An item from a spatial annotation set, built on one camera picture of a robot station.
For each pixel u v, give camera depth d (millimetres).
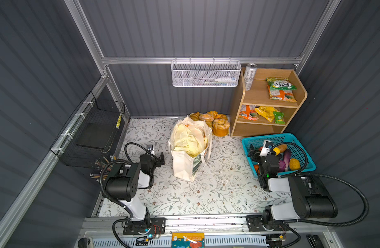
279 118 937
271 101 832
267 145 757
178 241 696
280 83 870
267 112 963
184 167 831
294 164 888
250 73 824
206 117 1114
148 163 748
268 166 693
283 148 960
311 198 445
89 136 709
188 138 821
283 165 882
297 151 940
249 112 963
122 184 477
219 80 909
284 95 828
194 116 1156
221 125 1043
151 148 828
